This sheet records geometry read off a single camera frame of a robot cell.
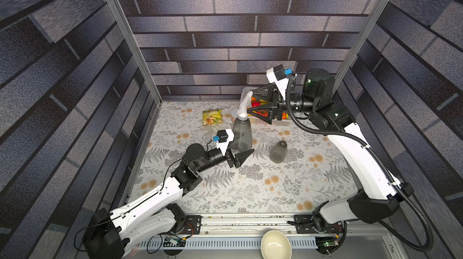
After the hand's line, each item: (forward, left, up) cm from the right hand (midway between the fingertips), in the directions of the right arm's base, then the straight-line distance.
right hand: (247, 100), depth 55 cm
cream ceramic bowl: (-33, -12, -47) cm, 59 cm away
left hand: (-7, 0, -14) cm, 16 cm away
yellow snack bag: (+29, +20, -42) cm, 55 cm away
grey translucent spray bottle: (+5, -17, -42) cm, 46 cm away
